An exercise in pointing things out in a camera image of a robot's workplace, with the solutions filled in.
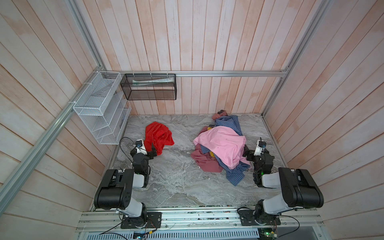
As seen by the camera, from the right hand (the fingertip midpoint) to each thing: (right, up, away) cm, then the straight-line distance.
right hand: (253, 145), depth 91 cm
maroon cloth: (-31, -10, -2) cm, 32 cm away
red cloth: (-61, +6, +9) cm, 62 cm away
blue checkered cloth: (-8, +15, +19) cm, 25 cm away
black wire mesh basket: (-68, +40, +13) cm, 80 cm away
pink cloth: (-18, +1, -7) cm, 19 cm away
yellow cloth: (-27, -5, -5) cm, 28 cm away
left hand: (-67, -1, 0) cm, 67 cm away
